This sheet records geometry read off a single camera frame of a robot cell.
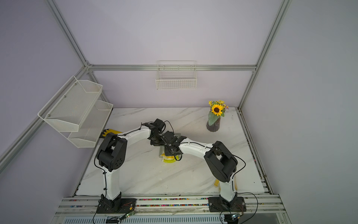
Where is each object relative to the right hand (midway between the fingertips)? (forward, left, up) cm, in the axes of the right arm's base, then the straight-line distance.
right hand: (170, 153), depth 91 cm
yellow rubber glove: (-19, -28, -2) cm, 34 cm away
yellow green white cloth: (-5, 0, +2) cm, 6 cm away
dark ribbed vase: (+19, -33, +3) cm, 38 cm away
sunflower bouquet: (+19, -31, +22) cm, 43 cm away
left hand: (+7, +6, -2) cm, 9 cm away
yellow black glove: (+17, +49, +2) cm, 52 cm away
